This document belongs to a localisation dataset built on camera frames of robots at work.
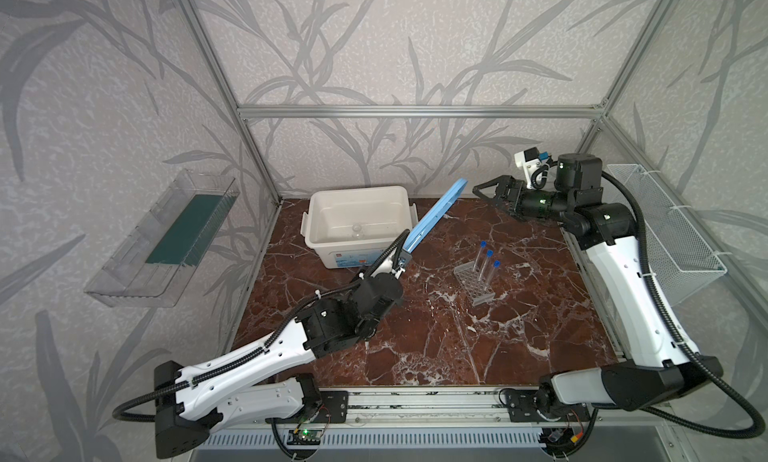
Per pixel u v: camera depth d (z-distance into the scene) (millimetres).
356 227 1019
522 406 732
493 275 897
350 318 494
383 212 1094
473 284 953
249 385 430
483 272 921
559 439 742
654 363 389
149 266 632
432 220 666
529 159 597
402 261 551
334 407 736
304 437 713
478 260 935
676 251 606
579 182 482
